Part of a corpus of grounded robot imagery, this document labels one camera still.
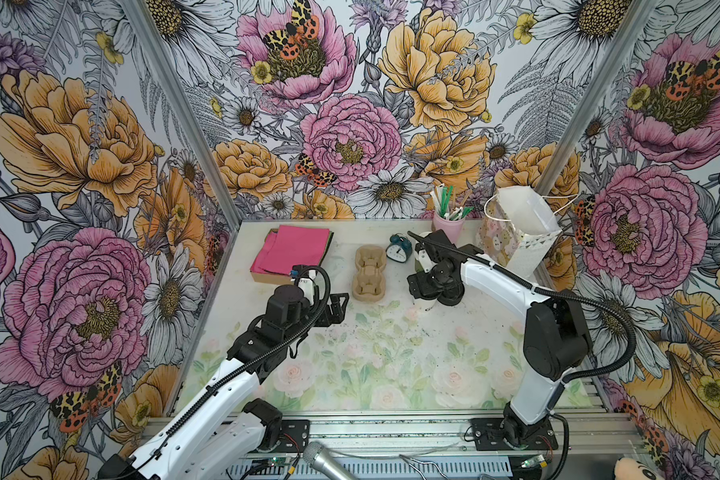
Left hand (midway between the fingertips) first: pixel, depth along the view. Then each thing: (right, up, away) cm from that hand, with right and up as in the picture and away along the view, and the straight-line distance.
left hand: (332, 306), depth 77 cm
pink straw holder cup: (+38, +21, +28) cm, 52 cm away
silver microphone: (-2, -32, -9) cm, 34 cm away
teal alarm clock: (+20, +15, +29) cm, 38 cm away
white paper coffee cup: (+26, -3, +16) cm, 31 cm away
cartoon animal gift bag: (+52, +20, +8) cm, 56 cm away
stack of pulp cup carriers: (+9, +3, +23) cm, 25 cm away
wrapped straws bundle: (+36, +30, +28) cm, 55 cm away
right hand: (+27, +1, +13) cm, 30 cm away
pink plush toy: (+64, -32, -12) cm, 73 cm away
